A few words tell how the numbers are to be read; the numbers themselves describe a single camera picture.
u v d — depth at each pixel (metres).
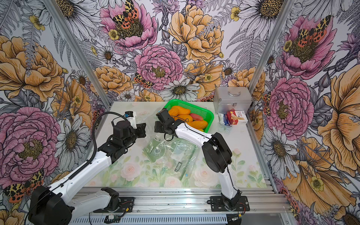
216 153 0.51
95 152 0.54
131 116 0.70
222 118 1.08
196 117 1.06
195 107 1.09
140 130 0.70
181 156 0.92
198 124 1.03
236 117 1.08
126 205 0.74
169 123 0.70
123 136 0.60
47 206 0.38
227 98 1.08
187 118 1.11
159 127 0.81
